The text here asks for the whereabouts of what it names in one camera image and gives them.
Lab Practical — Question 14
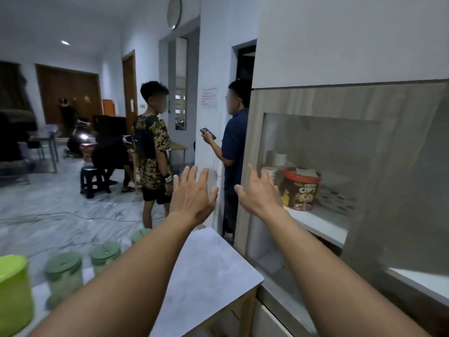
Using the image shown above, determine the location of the person's right hand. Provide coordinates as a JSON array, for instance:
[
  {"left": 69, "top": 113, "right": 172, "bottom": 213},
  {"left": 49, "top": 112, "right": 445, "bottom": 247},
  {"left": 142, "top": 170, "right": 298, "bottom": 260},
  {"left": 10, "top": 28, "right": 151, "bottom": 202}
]
[{"left": 233, "top": 163, "right": 291, "bottom": 227}]

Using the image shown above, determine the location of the person's left hand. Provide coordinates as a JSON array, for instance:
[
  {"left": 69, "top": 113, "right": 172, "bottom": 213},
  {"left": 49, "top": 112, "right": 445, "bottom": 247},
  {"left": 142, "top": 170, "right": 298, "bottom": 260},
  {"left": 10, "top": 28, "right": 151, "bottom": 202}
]
[{"left": 169, "top": 164, "right": 219, "bottom": 230}]

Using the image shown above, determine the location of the wood grain kitchen cabinet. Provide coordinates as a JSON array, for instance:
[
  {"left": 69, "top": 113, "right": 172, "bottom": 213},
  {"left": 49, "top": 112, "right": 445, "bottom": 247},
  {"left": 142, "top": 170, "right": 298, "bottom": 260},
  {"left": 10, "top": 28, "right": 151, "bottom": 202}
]
[{"left": 233, "top": 0, "right": 449, "bottom": 337}]

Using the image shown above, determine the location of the green lid jug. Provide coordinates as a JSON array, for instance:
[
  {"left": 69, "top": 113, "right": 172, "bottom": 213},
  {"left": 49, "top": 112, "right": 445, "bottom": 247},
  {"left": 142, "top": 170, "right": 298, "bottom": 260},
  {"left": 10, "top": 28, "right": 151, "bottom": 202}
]
[
  {"left": 43, "top": 251, "right": 84, "bottom": 310},
  {"left": 89, "top": 242, "right": 122, "bottom": 276},
  {"left": 130, "top": 227, "right": 152, "bottom": 245}
]

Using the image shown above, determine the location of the lime green pitcher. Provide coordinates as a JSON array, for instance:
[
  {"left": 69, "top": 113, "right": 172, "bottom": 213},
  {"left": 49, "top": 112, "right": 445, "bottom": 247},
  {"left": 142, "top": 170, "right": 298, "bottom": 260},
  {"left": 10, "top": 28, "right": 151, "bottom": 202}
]
[{"left": 0, "top": 255, "right": 35, "bottom": 337}]

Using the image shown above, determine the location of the person's left forearm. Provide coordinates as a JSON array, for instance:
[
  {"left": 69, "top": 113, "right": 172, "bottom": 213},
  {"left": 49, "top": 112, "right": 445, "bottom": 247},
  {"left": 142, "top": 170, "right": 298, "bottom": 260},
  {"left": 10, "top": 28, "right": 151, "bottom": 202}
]
[{"left": 29, "top": 212, "right": 208, "bottom": 337}]

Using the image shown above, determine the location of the person's right forearm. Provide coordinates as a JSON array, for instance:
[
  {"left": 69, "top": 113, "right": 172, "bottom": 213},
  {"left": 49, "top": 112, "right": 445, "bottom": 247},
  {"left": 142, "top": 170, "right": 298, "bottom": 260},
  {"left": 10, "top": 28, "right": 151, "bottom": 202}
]
[{"left": 263, "top": 210, "right": 432, "bottom": 337}]

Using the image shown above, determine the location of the stack of white paper cups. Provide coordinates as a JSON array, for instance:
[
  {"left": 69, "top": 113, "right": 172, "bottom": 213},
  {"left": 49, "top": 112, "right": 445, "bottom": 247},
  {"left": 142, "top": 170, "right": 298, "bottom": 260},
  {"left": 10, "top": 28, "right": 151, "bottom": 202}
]
[{"left": 263, "top": 166, "right": 280, "bottom": 188}]

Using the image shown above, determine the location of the wood grain glass cabinet door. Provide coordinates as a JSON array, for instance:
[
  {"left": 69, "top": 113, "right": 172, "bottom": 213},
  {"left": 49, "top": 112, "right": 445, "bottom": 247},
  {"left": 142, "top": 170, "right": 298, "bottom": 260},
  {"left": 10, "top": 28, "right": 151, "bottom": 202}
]
[{"left": 234, "top": 80, "right": 449, "bottom": 327}]

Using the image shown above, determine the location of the white upper cabinet door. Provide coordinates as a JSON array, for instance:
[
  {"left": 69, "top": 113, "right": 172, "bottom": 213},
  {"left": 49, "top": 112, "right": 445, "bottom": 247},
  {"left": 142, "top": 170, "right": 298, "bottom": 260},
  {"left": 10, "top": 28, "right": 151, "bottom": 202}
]
[{"left": 252, "top": 0, "right": 449, "bottom": 89}]

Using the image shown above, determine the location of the red lid brown cereal tub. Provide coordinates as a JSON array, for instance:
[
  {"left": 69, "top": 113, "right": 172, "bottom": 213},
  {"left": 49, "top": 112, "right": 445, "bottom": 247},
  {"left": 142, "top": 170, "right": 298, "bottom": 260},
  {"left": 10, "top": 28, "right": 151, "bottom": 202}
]
[{"left": 282, "top": 167, "right": 322, "bottom": 212}]

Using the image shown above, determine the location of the small wooden side table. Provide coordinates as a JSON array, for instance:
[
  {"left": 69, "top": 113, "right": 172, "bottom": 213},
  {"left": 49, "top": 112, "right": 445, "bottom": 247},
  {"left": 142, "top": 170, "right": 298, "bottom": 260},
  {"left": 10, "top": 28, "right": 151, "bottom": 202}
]
[{"left": 168, "top": 140, "right": 188, "bottom": 169}]

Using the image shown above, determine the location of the patterned plate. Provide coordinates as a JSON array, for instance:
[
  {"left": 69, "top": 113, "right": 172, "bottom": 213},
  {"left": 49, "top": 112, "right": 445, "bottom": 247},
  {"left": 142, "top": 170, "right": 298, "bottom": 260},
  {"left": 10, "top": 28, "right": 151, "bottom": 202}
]
[{"left": 315, "top": 187, "right": 357, "bottom": 216}]

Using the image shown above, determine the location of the black plastic stool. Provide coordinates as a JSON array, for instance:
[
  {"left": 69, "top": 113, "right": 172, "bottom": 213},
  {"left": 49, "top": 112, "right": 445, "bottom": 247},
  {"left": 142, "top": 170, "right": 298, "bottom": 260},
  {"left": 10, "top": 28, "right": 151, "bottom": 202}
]
[{"left": 80, "top": 166, "right": 111, "bottom": 199}]

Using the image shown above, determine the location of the pink plastic basket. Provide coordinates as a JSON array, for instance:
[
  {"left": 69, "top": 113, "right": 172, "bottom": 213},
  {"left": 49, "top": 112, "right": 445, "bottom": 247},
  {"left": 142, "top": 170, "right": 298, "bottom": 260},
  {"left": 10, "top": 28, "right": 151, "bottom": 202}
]
[{"left": 80, "top": 143, "right": 99, "bottom": 164}]

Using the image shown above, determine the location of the grey metal table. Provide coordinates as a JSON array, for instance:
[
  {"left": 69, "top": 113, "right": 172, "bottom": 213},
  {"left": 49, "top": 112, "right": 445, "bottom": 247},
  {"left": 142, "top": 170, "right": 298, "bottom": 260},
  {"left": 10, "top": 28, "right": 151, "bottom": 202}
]
[{"left": 28, "top": 131, "right": 60, "bottom": 174}]

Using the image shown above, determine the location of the brown wooden double door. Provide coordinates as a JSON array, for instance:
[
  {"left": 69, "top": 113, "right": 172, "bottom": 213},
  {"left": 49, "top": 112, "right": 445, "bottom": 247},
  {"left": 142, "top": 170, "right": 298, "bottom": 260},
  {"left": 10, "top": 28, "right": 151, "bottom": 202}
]
[{"left": 35, "top": 63, "right": 103, "bottom": 129}]

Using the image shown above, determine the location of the white paper wall notice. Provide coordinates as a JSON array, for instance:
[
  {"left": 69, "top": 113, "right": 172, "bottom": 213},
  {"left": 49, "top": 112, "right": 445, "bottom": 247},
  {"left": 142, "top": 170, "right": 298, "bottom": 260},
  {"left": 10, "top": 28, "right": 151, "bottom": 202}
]
[{"left": 202, "top": 87, "right": 219, "bottom": 110}]

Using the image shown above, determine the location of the wooden table frame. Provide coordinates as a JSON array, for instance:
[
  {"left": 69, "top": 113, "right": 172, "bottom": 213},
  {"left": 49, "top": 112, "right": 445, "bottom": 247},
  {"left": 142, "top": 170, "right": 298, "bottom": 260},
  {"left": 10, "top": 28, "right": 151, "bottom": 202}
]
[{"left": 207, "top": 286, "right": 262, "bottom": 337}]

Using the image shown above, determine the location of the tall wall mirror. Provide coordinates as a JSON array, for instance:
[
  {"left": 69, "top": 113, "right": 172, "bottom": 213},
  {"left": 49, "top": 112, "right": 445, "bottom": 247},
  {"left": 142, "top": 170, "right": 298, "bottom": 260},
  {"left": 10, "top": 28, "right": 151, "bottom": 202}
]
[{"left": 174, "top": 37, "right": 189, "bottom": 131}]

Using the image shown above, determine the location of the round wall clock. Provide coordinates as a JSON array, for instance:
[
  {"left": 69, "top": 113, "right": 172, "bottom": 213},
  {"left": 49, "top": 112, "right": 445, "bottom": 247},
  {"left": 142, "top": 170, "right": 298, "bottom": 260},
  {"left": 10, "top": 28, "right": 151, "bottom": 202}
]
[{"left": 166, "top": 0, "right": 183, "bottom": 30}]

